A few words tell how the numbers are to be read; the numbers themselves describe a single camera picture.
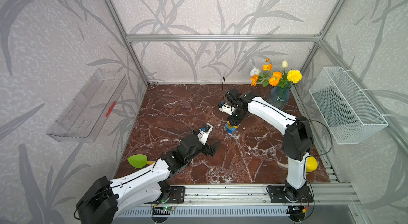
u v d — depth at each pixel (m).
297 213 0.72
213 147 0.70
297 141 0.49
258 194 0.75
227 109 0.80
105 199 0.40
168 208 0.70
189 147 0.58
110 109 0.67
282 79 0.88
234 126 0.87
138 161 0.84
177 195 0.73
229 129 0.91
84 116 0.68
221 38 1.84
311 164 0.74
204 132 0.67
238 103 0.64
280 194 0.74
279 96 0.99
